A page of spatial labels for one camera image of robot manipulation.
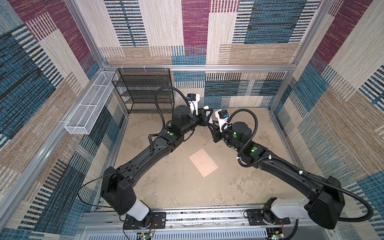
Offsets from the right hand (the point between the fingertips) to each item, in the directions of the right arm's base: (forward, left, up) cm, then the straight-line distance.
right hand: (209, 124), depth 73 cm
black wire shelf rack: (+43, +46, -9) cm, 64 cm away
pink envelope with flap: (-6, +3, -29) cm, 30 cm away
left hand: (+3, -2, +7) cm, 8 cm away
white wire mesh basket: (+16, +75, -11) cm, 77 cm away
